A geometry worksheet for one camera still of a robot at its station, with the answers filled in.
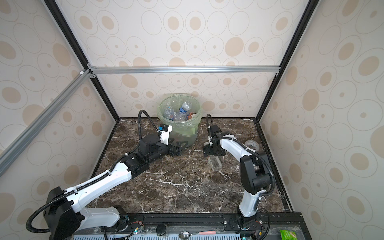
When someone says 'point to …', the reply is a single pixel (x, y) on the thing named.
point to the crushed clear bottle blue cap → (180, 116)
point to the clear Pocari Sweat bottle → (169, 113)
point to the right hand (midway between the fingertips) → (211, 153)
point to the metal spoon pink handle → (185, 235)
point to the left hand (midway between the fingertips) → (184, 139)
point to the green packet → (287, 235)
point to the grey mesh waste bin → (192, 139)
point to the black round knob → (161, 229)
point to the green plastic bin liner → (187, 127)
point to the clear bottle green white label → (215, 162)
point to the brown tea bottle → (190, 115)
